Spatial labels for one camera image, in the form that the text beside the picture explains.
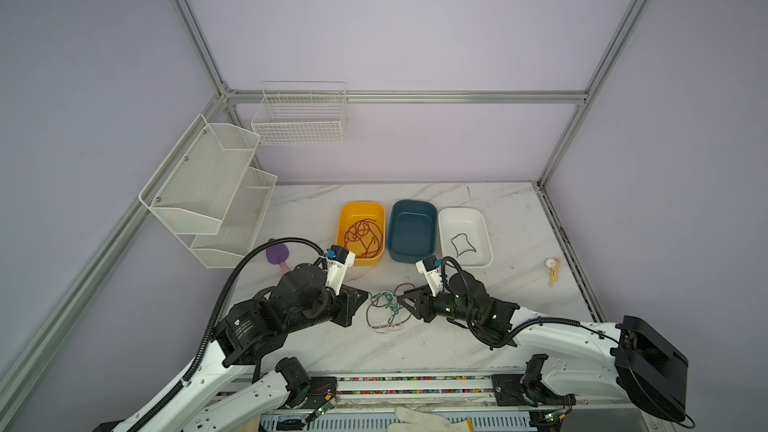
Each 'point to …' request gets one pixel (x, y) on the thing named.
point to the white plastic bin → (469, 220)
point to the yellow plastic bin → (350, 212)
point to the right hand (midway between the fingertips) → (399, 299)
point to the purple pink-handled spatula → (278, 254)
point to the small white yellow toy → (554, 266)
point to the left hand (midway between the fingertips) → (364, 299)
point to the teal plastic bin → (412, 230)
